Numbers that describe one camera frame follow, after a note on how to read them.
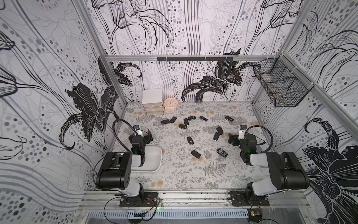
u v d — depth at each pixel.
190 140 0.94
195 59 0.90
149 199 0.73
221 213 0.69
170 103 1.15
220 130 1.01
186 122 1.04
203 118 1.07
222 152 0.88
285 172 0.44
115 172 0.45
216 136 0.97
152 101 1.01
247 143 0.72
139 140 0.72
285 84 0.88
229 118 1.07
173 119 1.08
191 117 1.07
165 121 1.04
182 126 1.02
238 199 0.72
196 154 0.88
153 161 0.88
